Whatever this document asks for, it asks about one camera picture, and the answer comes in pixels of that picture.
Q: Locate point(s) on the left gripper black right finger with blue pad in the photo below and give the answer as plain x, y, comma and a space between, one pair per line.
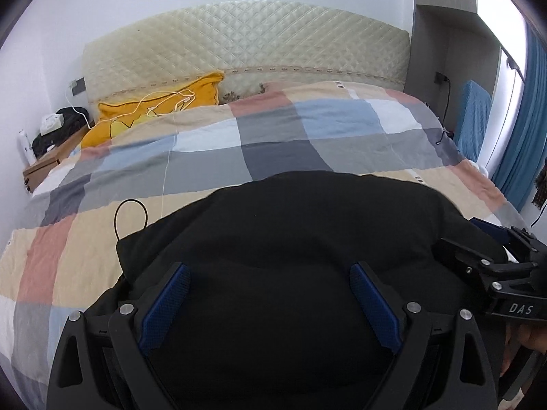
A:
379, 306

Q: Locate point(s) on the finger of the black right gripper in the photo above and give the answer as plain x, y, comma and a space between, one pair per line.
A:
497, 233
462, 260

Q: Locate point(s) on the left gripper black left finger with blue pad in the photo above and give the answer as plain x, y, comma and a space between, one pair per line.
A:
158, 306

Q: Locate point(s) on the black jacket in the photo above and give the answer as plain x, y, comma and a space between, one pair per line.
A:
270, 320

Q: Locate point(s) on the person right hand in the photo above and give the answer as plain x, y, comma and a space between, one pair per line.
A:
531, 336

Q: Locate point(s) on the blue curtain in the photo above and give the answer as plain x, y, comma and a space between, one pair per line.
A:
526, 149

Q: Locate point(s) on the plaid patchwork quilt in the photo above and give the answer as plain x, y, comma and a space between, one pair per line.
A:
61, 257

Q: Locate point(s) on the blue folded cloth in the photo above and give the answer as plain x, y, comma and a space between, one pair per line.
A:
474, 115

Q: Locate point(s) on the wooden nightstand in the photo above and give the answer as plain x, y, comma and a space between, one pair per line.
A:
34, 175

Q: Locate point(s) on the grey wardrobe cabinet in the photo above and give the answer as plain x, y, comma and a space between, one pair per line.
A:
449, 37

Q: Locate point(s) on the white bottle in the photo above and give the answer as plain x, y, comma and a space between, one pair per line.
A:
26, 147

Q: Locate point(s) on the black bag on nightstand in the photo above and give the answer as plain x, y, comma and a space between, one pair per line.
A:
73, 119

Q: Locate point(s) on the white tissue box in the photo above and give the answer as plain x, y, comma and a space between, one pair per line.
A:
51, 123

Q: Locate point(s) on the yellow pillow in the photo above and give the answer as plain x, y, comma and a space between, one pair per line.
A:
116, 118

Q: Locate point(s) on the cream quilted headboard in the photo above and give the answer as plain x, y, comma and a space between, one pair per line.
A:
251, 42

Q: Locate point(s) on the black wall plug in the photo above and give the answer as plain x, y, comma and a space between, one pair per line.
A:
440, 78

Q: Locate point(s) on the grey wall socket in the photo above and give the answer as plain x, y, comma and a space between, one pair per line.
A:
77, 86

